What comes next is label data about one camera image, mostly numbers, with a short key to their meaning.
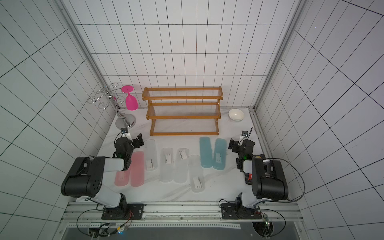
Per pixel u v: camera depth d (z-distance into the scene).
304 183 0.44
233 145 0.87
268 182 0.44
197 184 0.81
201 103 1.22
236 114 1.11
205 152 0.96
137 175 0.85
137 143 0.84
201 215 0.73
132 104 1.01
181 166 0.88
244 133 0.81
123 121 1.08
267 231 0.67
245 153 0.72
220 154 0.92
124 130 0.81
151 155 0.93
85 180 0.45
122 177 0.83
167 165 0.88
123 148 0.71
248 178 0.83
